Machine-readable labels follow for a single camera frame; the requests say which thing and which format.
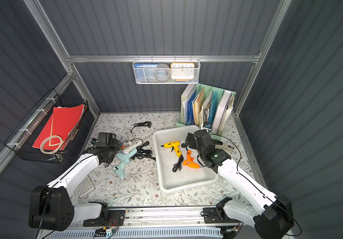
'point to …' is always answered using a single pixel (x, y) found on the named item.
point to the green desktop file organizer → (207, 107)
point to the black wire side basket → (21, 142)
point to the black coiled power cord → (146, 124)
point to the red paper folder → (63, 121)
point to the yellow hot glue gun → (172, 144)
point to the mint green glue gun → (124, 157)
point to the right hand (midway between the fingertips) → (198, 135)
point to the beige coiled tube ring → (52, 152)
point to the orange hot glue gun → (189, 163)
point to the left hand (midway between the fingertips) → (115, 147)
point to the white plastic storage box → (184, 177)
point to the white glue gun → (130, 145)
